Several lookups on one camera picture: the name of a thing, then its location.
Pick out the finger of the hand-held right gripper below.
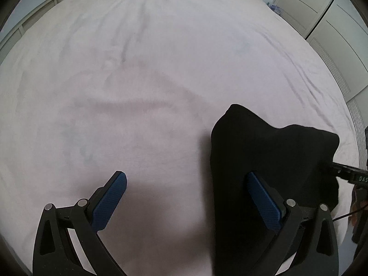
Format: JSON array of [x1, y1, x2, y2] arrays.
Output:
[[329, 162, 350, 180]]

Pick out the bed with pink sheet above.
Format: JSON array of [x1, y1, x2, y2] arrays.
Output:
[[0, 0, 363, 276]]

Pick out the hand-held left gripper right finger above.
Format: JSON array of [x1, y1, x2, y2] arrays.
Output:
[[245, 172, 340, 276]]

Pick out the black cable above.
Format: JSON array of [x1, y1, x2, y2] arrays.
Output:
[[333, 212, 355, 223]]

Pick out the white wardrobe doors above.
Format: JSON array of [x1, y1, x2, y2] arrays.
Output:
[[273, 0, 368, 104]]

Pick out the white louvered cabinet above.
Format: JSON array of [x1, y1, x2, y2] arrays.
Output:
[[0, 0, 62, 53]]

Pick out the person's right hand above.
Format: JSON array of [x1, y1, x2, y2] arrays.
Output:
[[350, 190, 364, 228]]

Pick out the black pants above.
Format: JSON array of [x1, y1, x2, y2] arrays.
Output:
[[210, 103, 340, 276]]

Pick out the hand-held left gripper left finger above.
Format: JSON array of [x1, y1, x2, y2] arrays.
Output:
[[32, 171, 128, 276]]

